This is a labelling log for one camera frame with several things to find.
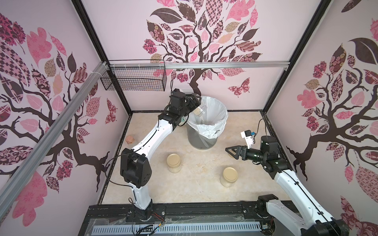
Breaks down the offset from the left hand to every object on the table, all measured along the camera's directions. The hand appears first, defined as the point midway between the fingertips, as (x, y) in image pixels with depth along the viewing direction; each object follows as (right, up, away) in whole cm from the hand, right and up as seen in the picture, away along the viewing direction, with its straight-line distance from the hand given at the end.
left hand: (198, 102), depth 81 cm
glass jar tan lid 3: (+17, -40, -5) cm, 43 cm away
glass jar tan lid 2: (+1, -5, -3) cm, 6 cm away
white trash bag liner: (+9, -8, +15) cm, 19 cm away
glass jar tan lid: (-13, -34, -1) cm, 37 cm away
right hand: (+17, -25, -6) cm, 31 cm away
